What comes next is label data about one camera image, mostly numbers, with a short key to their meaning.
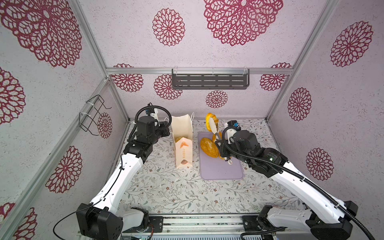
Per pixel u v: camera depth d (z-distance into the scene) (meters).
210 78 0.95
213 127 0.69
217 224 0.75
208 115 0.73
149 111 0.62
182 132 0.94
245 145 0.48
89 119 0.75
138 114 0.52
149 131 0.53
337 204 0.38
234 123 0.57
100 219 0.37
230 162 0.61
